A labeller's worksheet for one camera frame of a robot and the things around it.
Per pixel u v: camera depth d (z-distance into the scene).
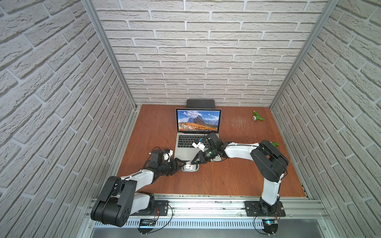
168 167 0.77
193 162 0.83
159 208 0.73
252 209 0.74
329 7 0.69
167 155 0.76
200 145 0.84
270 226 0.70
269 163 0.50
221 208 0.76
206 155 0.79
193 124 0.97
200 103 1.16
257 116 1.10
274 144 0.98
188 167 0.85
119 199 0.43
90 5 0.69
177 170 0.84
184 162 0.85
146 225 0.71
